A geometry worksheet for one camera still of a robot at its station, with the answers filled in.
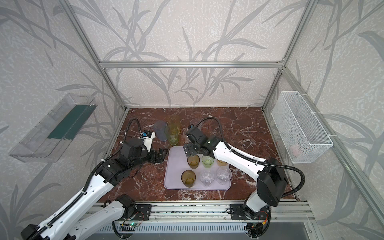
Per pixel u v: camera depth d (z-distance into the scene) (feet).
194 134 1.96
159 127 3.14
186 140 3.33
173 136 3.08
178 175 2.93
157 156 2.18
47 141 2.10
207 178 2.77
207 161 2.93
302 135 2.01
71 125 2.08
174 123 3.38
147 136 2.10
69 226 1.35
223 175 2.82
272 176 1.37
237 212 2.42
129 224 2.32
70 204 1.37
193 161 2.93
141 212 2.41
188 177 2.72
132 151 1.74
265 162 1.47
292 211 2.47
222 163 2.77
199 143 1.96
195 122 3.52
